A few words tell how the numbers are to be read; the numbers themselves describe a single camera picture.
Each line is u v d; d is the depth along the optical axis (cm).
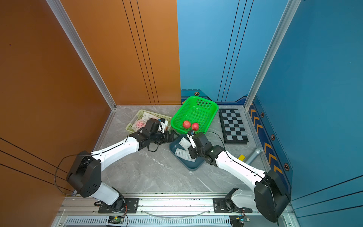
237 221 71
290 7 70
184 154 87
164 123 80
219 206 73
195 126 101
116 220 72
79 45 83
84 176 44
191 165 85
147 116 102
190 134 73
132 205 74
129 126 99
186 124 102
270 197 39
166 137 75
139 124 102
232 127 103
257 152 89
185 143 83
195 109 117
